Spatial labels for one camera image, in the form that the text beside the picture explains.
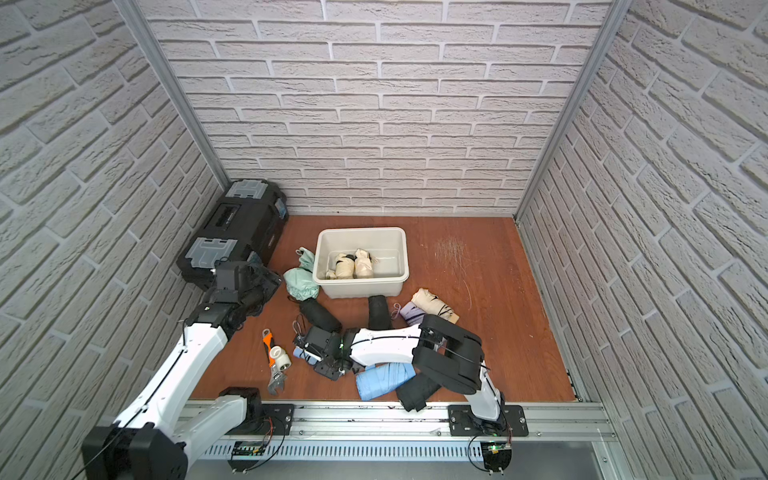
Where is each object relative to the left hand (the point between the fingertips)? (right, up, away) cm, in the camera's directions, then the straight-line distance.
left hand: (278, 274), depth 82 cm
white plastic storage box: (+31, +8, +17) cm, 36 cm away
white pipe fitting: (+2, -24, -1) cm, 24 cm away
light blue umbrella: (+9, -23, -1) cm, 25 cm away
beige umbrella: (+16, 0, +18) cm, 24 cm away
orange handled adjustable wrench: (+1, -29, -3) cm, 29 cm away
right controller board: (+57, -42, -12) cm, 72 cm away
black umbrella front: (+38, -31, -6) cm, 49 cm away
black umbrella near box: (+28, -14, +8) cm, 32 cm away
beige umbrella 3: (+44, -10, +10) cm, 46 cm away
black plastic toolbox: (-15, +14, +10) cm, 23 cm away
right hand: (+14, -24, +3) cm, 28 cm away
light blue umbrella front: (+29, -28, -4) cm, 40 cm away
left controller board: (-4, -43, -11) cm, 45 cm away
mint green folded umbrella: (+4, -3, +9) cm, 10 cm away
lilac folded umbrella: (+38, -13, +8) cm, 41 cm away
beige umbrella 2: (+22, +2, +16) cm, 28 cm away
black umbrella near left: (+10, -14, +7) cm, 18 cm away
